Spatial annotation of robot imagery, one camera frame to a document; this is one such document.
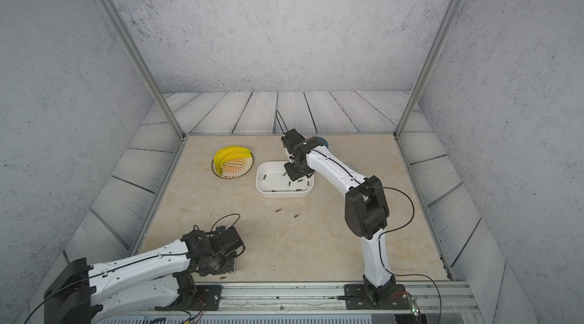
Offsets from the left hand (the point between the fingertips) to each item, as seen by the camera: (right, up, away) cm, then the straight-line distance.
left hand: (231, 271), depth 78 cm
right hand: (+22, +33, +12) cm, 41 cm away
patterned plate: (-7, +33, +30) cm, 45 cm away
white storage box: (+11, +28, +24) cm, 38 cm away
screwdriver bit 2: (+22, +15, +14) cm, 30 cm away
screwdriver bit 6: (+12, +24, +21) cm, 34 cm away
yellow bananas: (-10, +40, +29) cm, 51 cm away
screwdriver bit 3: (-3, -2, 0) cm, 3 cm away
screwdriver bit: (+14, +17, +16) cm, 27 cm away
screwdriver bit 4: (+7, +29, +26) cm, 40 cm away
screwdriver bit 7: (+27, +27, +24) cm, 45 cm away
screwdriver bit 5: (+19, +27, +24) cm, 40 cm away
